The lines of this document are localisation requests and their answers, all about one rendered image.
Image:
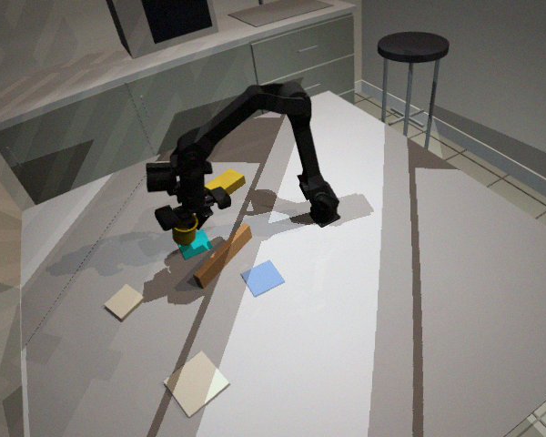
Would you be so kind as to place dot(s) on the tan flat box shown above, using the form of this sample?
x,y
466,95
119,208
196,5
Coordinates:
x,y
124,302

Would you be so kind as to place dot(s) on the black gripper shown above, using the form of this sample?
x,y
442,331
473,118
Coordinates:
x,y
192,203

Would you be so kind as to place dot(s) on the yellow rectangular block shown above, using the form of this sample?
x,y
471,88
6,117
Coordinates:
x,y
229,180

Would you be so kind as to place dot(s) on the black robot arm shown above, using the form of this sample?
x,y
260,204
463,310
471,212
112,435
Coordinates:
x,y
189,160

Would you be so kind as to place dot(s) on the yellow cup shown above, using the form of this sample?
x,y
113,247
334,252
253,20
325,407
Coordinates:
x,y
184,235

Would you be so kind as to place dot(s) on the brown rectangular bar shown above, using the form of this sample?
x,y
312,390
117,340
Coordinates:
x,y
223,255

